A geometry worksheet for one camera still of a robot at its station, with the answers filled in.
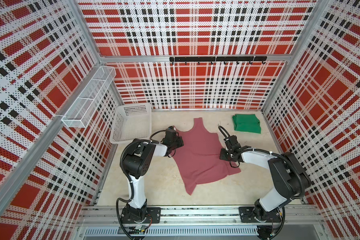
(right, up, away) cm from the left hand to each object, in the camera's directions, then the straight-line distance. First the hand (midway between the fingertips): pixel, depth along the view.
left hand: (182, 142), depth 102 cm
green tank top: (+49, +13, +8) cm, 52 cm away
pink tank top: (+10, -8, -11) cm, 17 cm away
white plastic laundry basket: (-39, +14, +7) cm, 42 cm away
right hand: (+27, -8, -8) cm, 29 cm away
